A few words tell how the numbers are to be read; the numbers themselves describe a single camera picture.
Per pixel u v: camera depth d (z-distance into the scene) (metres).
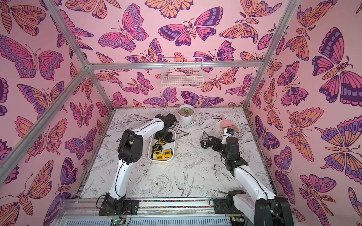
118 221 0.71
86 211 0.73
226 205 0.73
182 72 0.95
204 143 0.95
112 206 0.64
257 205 0.42
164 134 0.88
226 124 1.10
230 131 0.74
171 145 0.94
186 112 1.03
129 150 0.59
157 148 0.92
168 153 0.92
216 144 0.75
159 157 0.90
